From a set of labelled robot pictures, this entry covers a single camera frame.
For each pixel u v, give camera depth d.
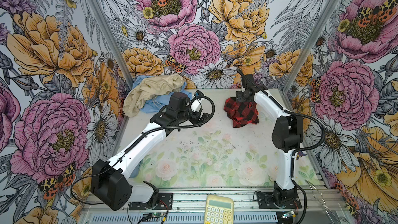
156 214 0.71
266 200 0.73
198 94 0.66
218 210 0.70
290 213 0.71
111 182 0.39
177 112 0.58
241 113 0.96
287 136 0.56
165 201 0.75
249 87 0.73
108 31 0.88
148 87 1.05
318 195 0.76
